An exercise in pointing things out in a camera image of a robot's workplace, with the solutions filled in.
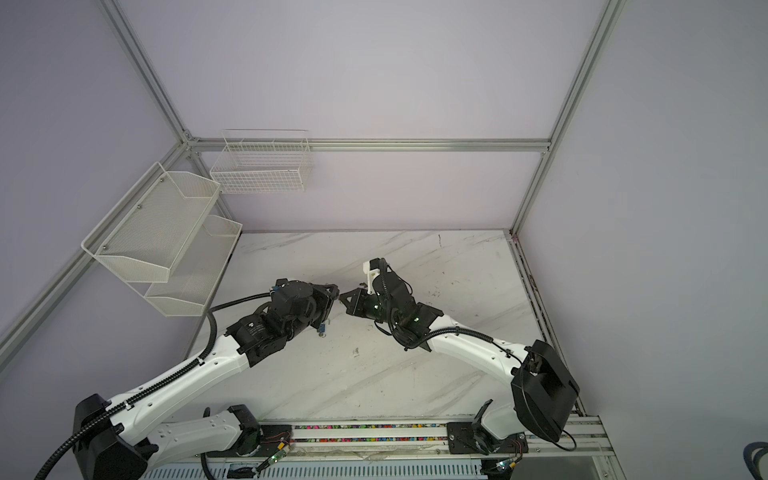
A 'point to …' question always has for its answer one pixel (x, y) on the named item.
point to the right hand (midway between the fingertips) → (335, 299)
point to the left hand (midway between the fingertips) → (340, 289)
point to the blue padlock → (322, 330)
